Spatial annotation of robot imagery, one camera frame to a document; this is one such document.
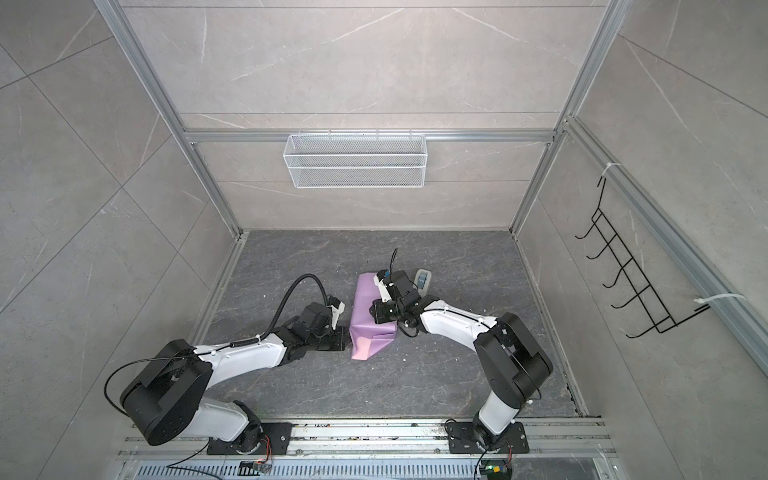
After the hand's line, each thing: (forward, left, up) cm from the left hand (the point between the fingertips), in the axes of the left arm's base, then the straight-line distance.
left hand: (355, 331), depth 87 cm
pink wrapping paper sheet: (0, -3, -2) cm, 3 cm away
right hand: (+6, -5, +3) cm, 9 cm away
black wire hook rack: (-13, -64, +30) cm, 72 cm away
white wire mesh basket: (+51, 0, +25) cm, 57 cm away
